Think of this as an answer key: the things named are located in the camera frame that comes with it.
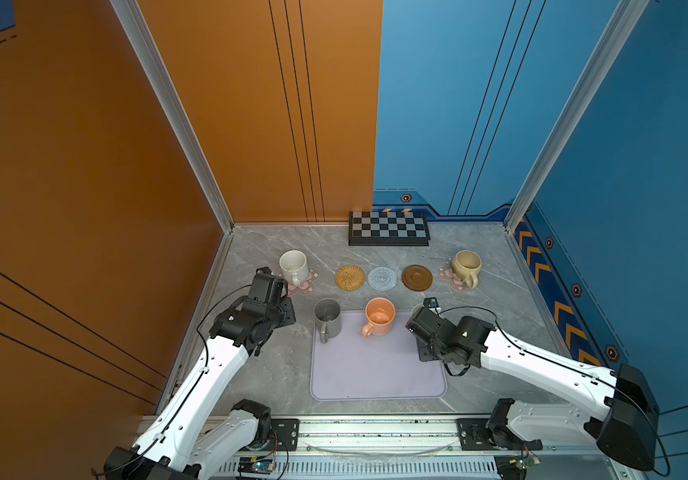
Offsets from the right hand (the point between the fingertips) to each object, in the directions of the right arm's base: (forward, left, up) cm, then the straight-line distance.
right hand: (422, 347), depth 79 cm
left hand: (+8, +36, +9) cm, 38 cm away
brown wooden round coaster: (+28, -4, -8) cm, 29 cm away
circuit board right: (-25, -20, -11) cm, 34 cm away
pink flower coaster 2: (+31, -14, -9) cm, 35 cm away
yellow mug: (+28, -18, -1) cm, 33 cm away
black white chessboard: (+50, +5, -5) cm, 51 cm away
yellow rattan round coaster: (+28, +20, -7) cm, 35 cm away
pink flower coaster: (+25, +35, -8) cm, 43 cm away
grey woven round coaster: (+28, +9, -7) cm, 30 cm away
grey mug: (+11, +26, -4) cm, 28 cm away
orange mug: (+13, +10, -7) cm, 18 cm away
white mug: (+31, +39, -4) cm, 50 cm away
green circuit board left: (-25, +42, -9) cm, 49 cm away
